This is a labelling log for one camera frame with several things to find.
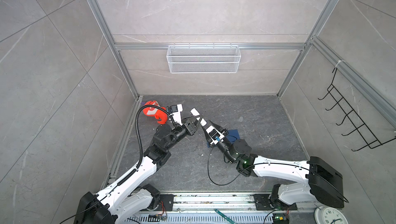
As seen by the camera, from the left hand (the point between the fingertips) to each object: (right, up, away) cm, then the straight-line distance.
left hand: (201, 114), depth 66 cm
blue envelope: (+21, -16, +33) cm, 42 cm away
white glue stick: (-3, +1, 0) cm, 3 cm away
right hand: (+3, -4, +3) cm, 6 cm away
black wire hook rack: (+67, -9, -6) cm, 68 cm away
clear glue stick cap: (+28, -5, +40) cm, 49 cm away
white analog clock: (+56, -45, +1) cm, 72 cm away
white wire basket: (+1, +35, +35) cm, 49 cm away
